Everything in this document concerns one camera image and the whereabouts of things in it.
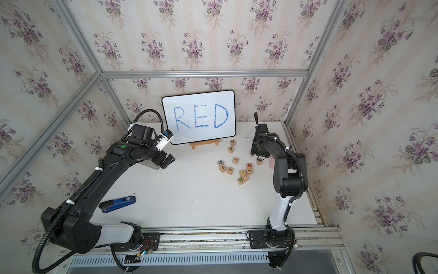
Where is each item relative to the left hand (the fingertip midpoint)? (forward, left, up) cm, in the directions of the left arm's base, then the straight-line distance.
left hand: (166, 152), depth 79 cm
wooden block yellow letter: (-1, -38, -18) cm, 42 cm away
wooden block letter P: (+15, -32, -19) cm, 40 cm away
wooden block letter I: (0, -42, -18) cm, 46 cm away
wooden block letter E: (0, -31, -18) cm, 36 cm away
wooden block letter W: (+21, -34, -18) cm, 44 cm away
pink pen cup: (+6, -56, -18) cm, 60 cm away
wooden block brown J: (-4, -40, -18) cm, 43 cm away
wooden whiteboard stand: (+19, -16, -16) cm, 30 cm away
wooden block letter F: (+2, -27, -18) cm, 33 cm away
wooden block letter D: (-6, -37, -18) cm, 42 cm away
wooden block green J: (+6, -49, -18) cm, 53 cm away
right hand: (+11, -51, -15) cm, 54 cm away
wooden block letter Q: (+6, -26, -18) cm, 33 cm away
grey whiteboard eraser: (-8, +4, +4) cm, 10 cm away
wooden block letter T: (+7, -35, -18) cm, 40 cm away
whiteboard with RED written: (+27, -15, -2) cm, 31 cm away
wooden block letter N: (+3, -43, -18) cm, 46 cm away
